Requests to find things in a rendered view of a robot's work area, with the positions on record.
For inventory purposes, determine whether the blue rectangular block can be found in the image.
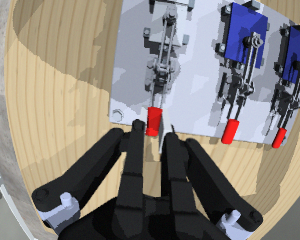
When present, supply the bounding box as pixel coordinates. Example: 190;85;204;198
221;2;268;69
279;26;300;84

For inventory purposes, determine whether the light grey metal fixture plate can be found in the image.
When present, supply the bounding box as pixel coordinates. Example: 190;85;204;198
109;0;298;145

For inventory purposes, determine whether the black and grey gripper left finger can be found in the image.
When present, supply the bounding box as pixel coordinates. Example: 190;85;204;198
31;105;148;240

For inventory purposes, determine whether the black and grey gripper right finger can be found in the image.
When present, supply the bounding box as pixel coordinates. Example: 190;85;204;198
158;108;263;240

